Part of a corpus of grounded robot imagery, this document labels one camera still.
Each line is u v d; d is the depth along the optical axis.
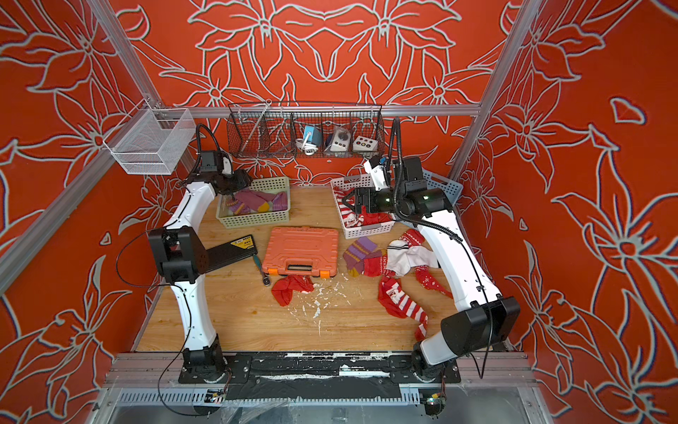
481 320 0.39
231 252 0.97
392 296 0.84
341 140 0.90
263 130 1.01
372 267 0.92
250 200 1.10
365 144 0.94
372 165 0.65
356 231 0.98
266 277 0.91
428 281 0.86
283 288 0.88
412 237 1.01
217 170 0.78
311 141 0.85
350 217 1.01
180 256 0.57
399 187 0.54
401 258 0.91
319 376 0.73
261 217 1.03
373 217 1.03
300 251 0.93
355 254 0.97
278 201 1.09
